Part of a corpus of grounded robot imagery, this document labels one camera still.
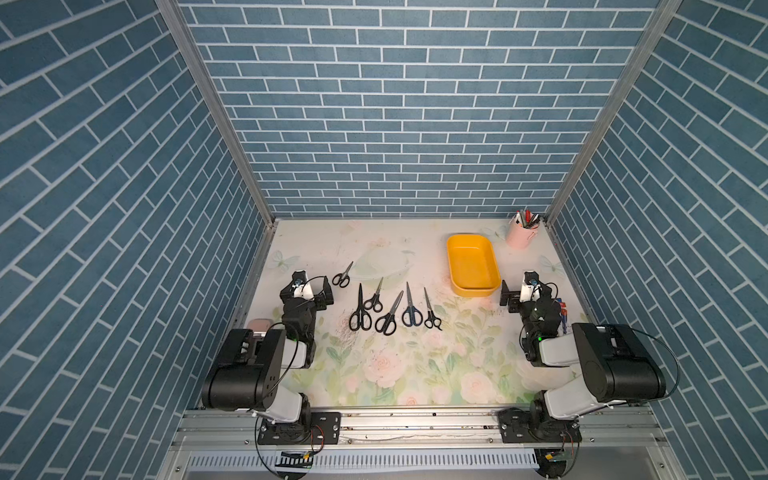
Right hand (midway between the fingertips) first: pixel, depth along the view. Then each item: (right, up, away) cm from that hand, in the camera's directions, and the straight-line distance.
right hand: (524, 281), depth 91 cm
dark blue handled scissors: (-35, -11, +3) cm, 36 cm away
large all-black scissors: (-51, -12, +2) cm, 52 cm away
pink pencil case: (-83, -14, +3) cm, 84 cm away
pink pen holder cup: (+5, +16, +15) cm, 23 cm away
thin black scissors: (-28, -13, +2) cm, 31 cm away
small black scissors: (-58, -1, +11) cm, 59 cm away
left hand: (-63, +1, -2) cm, 64 cm away
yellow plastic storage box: (-12, +4, +18) cm, 22 cm away
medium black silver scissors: (-42, -13, +1) cm, 44 cm away
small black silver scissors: (-47, -7, +6) cm, 48 cm away
